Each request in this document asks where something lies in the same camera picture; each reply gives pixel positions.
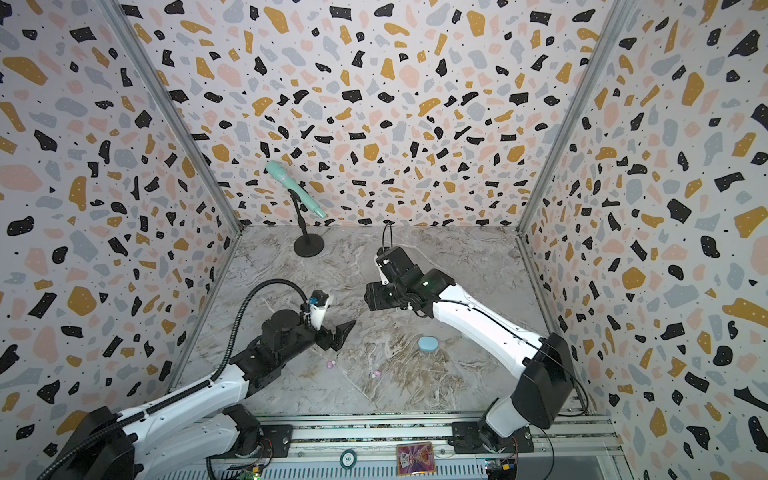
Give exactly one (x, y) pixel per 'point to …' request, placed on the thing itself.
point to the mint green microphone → (277, 169)
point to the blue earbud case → (428, 343)
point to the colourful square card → (415, 457)
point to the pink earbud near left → (329, 364)
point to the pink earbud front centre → (377, 373)
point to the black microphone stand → (308, 244)
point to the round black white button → (348, 459)
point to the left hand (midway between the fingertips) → (349, 312)
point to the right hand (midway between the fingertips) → (377, 296)
